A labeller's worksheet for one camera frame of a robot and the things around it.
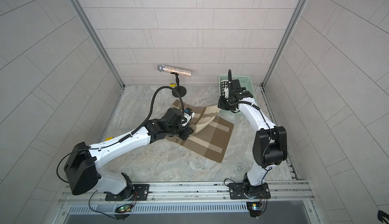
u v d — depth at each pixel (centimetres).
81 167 40
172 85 116
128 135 49
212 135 91
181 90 113
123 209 65
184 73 96
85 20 81
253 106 55
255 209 67
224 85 108
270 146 45
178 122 63
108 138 88
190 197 71
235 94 63
